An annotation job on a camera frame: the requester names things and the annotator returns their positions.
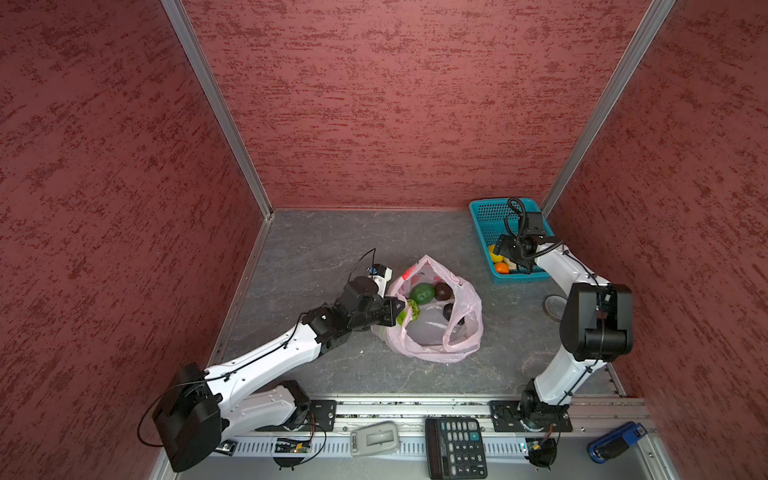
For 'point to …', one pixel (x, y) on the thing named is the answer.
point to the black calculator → (455, 448)
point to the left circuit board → (288, 445)
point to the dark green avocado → (422, 293)
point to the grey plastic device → (381, 438)
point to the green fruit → (415, 312)
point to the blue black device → (614, 442)
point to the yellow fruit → (495, 258)
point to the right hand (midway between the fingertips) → (504, 254)
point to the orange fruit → (501, 268)
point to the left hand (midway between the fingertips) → (404, 311)
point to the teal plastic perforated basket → (488, 217)
